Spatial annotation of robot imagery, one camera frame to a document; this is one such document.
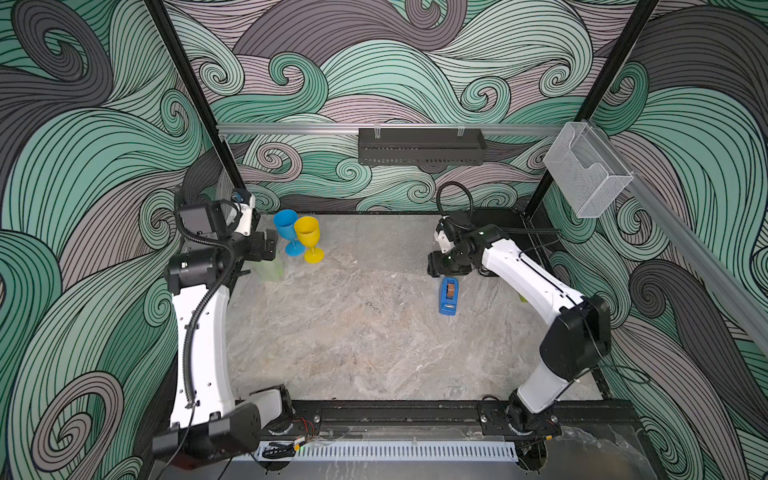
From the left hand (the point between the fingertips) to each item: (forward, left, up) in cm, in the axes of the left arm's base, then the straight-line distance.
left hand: (251, 230), depth 68 cm
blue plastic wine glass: (+24, +3, -22) cm, 33 cm away
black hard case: (+30, -82, -30) cm, 92 cm away
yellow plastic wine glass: (+18, -7, -21) cm, 28 cm away
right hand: (+2, -46, -20) cm, 50 cm away
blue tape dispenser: (+1, -52, -32) cm, 61 cm away
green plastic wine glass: (+8, +5, -28) cm, 29 cm away
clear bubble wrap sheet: (+18, +5, -35) cm, 40 cm away
